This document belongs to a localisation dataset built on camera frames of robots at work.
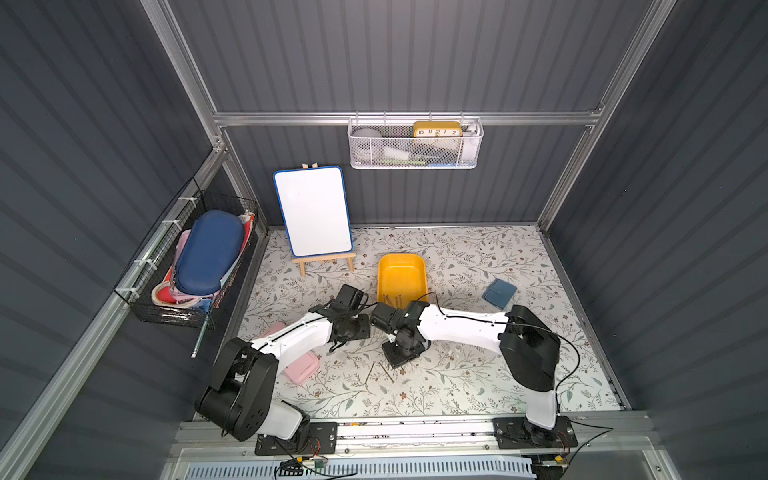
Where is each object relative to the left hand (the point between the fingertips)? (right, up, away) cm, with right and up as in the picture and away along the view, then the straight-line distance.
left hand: (364, 330), depth 89 cm
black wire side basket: (-44, +16, -26) cm, 53 cm away
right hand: (+10, -7, -5) cm, 13 cm away
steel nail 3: (+10, +8, +10) cm, 16 cm away
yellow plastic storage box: (+12, +14, +16) cm, 25 cm away
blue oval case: (-34, +26, -20) cm, 47 cm away
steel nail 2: (+7, -11, -4) cm, 14 cm away
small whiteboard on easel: (-16, +37, +5) cm, 41 cm away
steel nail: (+2, -11, -4) cm, 12 cm away
